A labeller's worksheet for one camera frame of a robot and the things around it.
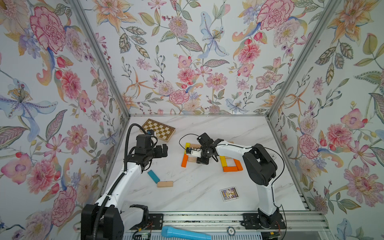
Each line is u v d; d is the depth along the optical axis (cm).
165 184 87
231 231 72
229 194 82
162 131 107
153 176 88
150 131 75
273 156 90
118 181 48
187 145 102
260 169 53
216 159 82
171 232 68
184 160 95
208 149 72
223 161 95
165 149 78
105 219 39
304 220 77
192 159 95
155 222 73
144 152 63
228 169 93
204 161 86
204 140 79
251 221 73
